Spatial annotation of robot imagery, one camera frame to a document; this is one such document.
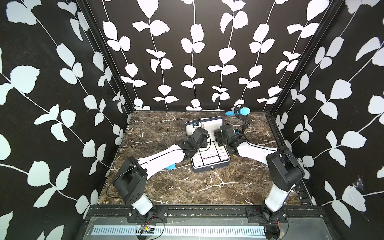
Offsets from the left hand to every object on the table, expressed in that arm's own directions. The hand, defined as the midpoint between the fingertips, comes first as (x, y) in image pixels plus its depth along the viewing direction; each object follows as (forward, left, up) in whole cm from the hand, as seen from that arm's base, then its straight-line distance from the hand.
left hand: (204, 134), depth 85 cm
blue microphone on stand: (+10, -23, +9) cm, 27 cm away
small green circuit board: (-42, +31, -17) cm, 55 cm away
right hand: (+8, -5, -4) cm, 10 cm away
